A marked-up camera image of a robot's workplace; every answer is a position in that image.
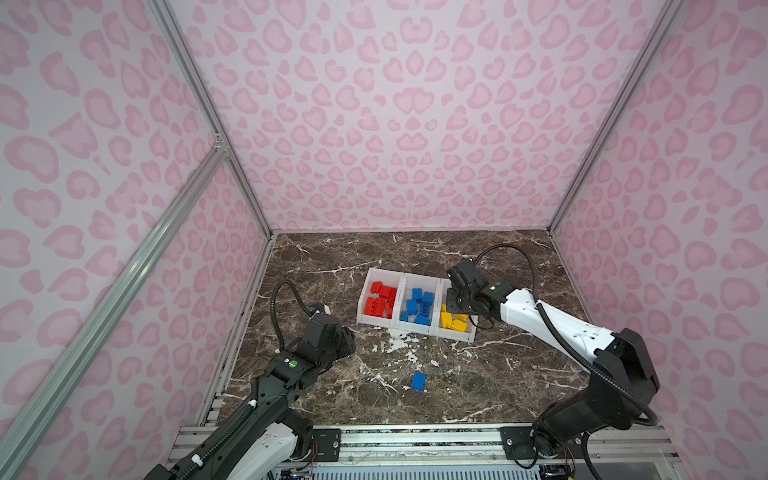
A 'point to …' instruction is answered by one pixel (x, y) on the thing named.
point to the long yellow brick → (459, 326)
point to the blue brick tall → (412, 307)
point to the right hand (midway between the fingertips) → (454, 299)
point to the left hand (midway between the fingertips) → (350, 332)
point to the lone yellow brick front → (446, 320)
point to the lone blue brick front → (429, 296)
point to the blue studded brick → (425, 308)
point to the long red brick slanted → (388, 293)
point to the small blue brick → (404, 316)
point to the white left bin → (388, 278)
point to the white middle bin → (418, 304)
